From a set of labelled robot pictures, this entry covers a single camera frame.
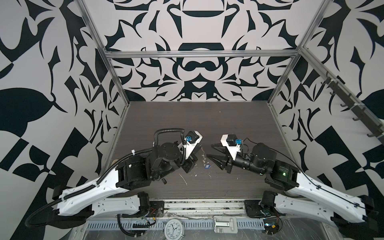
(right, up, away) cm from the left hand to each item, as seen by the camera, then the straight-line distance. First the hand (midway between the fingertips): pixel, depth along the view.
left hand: (200, 144), depth 56 cm
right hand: (+4, -3, +1) cm, 5 cm away
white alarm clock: (-11, -39, +10) cm, 42 cm away
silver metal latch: (+13, -39, +12) cm, 42 cm away
